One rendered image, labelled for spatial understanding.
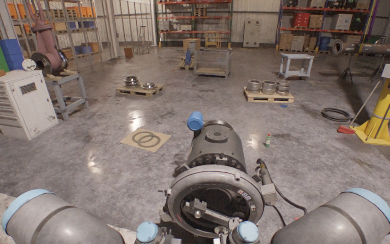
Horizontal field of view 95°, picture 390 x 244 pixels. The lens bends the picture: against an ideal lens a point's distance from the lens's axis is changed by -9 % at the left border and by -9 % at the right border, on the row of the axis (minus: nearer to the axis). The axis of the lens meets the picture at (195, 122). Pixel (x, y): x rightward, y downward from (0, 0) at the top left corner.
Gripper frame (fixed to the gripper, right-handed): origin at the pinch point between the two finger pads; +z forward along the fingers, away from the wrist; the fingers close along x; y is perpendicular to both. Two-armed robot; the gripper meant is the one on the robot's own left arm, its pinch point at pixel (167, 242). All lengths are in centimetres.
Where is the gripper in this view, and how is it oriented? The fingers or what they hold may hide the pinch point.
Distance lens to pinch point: 131.6
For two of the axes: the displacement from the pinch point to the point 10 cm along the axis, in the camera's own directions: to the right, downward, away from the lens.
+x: -9.8, 0.3, 2.0
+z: 1.8, 6.3, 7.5
